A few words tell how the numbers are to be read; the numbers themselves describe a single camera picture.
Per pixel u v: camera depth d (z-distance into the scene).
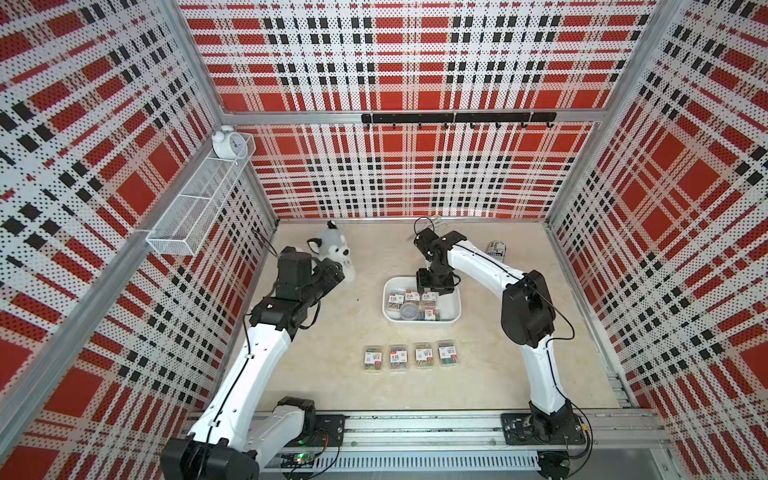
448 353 0.84
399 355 0.84
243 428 0.41
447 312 0.94
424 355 0.84
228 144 0.80
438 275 0.80
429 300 0.96
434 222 1.22
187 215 0.72
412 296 0.96
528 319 0.56
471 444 0.73
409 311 0.93
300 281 0.58
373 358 0.84
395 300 0.96
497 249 1.08
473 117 0.88
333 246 0.89
